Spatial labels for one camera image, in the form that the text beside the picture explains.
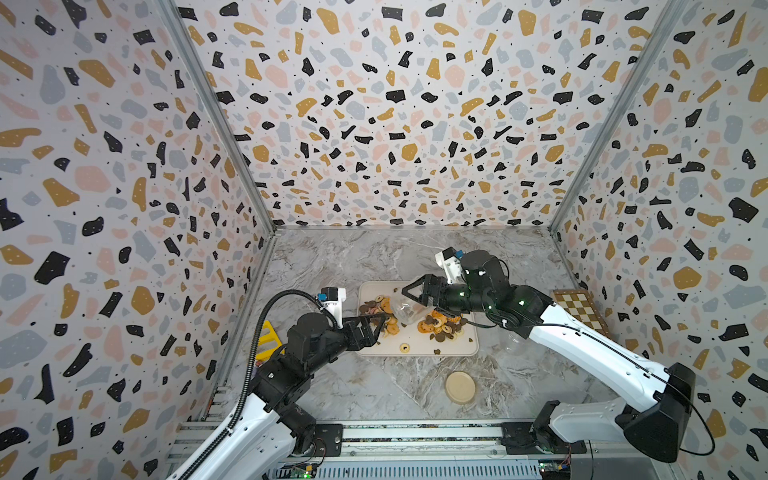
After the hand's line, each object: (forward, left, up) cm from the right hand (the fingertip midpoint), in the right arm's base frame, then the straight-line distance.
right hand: (411, 298), depth 68 cm
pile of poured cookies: (+7, -9, -27) cm, 29 cm away
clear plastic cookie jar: (-3, +1, -1) cm, 3 cm away
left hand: (-2, +8, -5) cm, 10 cm away
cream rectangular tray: (+2, 0, -29) cm, 29 cm away
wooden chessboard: (+16, -55, -28) cm, 64 cm away
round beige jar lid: (-11, -13, -28) cm, 33 cm away
